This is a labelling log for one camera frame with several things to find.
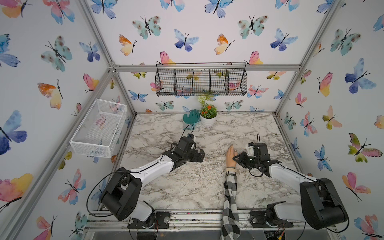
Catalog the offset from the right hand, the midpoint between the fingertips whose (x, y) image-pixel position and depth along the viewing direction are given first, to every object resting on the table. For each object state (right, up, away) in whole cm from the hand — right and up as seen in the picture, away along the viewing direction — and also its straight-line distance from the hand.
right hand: (234, 157), depth 88 cm
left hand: (-20, +3, -1) cm, 21 cm away
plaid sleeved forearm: (-7, -27, -22) cm, 36 cm away
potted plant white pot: (-14, +27, +13) cm, 33 cm away
